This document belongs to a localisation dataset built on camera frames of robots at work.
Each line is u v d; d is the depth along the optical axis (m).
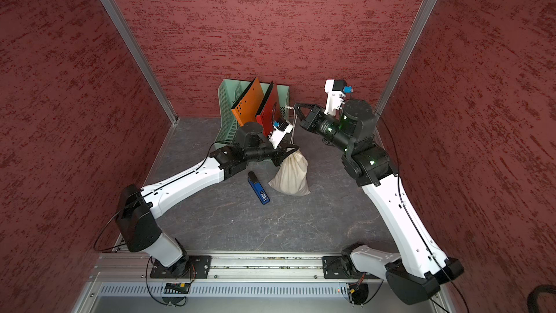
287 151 0.66
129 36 0.87
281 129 0.62
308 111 0.56
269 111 0.85
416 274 0.36
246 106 0.87
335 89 0.51
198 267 0.74
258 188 0.90
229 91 1.06
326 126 0.49
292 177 0.79
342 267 0.66
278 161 0.66
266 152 0.64
